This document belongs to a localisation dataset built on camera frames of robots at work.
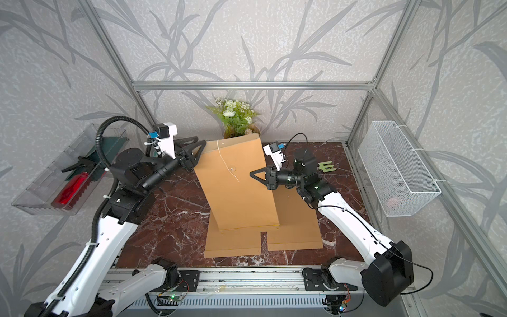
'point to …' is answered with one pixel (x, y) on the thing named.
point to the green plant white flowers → (237, 116)
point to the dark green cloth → (109, 146)
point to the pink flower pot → (255, 130)
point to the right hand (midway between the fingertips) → (251, 174)
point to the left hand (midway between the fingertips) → (201, 141)
